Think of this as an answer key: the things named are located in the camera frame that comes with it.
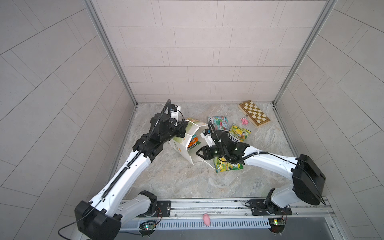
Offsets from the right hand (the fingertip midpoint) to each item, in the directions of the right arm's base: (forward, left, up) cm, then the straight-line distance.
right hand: (198, 153), depth 78 cm
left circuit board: (-28, +24, -8) cm, 38 cm away
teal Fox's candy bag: (+26, -16, -9) cm, 32 cm away
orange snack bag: (+9, +2, -3) cm, 10 cm away
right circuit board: (-31, -35, -14) cm, 49 cm away
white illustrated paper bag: (+8, +1, +13) cm, 15 cm away
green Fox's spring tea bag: (+17, -27, -9) cm, 33 cm away
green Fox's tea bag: (-4, -13, -8) cm, 16 cm away
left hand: (+8, +2, +17) cm, 19 cm away
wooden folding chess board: (+30, -43, -9) cm, 53 cm away
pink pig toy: (+28, -34, -10) cm, 45 cm away
